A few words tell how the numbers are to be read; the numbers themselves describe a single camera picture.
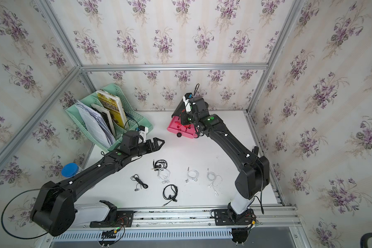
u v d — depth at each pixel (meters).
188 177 0.86
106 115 0.91
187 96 0.69
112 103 0.92
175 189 0.82
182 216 0.75
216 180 0.86
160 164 0.91
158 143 0.74
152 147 0.73
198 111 0.59
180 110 0.99
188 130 0.90
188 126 0.88
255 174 0.43
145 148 0.73
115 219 0.71
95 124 0.79
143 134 0.76
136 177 0.86
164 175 0.88
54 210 0.40
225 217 0.73
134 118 1.14
